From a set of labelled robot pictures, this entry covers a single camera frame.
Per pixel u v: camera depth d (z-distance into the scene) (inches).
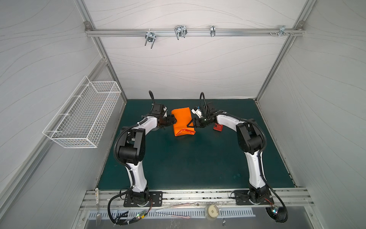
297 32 30.8
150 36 31.3
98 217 27.1
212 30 30.9
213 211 24.2
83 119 27.1
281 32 30.3
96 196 28.9
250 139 22.7
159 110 31.6
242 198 28.9
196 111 36.6
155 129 39.6
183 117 38.7
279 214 28.1
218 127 39.1
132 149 19.9
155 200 28.9
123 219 27.3
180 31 30.1
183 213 27.6
